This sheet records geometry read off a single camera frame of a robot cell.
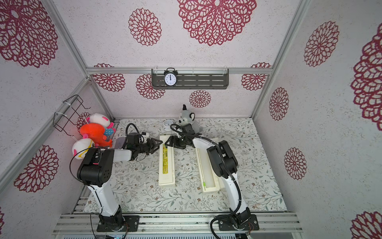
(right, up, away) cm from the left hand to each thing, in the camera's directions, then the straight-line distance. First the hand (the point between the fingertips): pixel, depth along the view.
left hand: (162, 144), depth 97 cm
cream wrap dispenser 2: (+30, -19, -16) cm, 39 cm away
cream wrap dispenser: (+5, -15, -15) cm, 21 cm away
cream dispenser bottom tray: (+24, -5, -5) cm, 25 cm away
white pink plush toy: (-40, +16, -3) cm, 44 cm away
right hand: (+3, +1, 0) cm, 3 cm away
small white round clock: (0, +13, +15) cm, 20 cm away
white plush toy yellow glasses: (-41, -1, -18) cm, 45 cm away
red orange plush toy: (-39, +8, -8) cm, 41 cm away
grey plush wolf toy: (+16, +17, -3) cm, 23 cm away
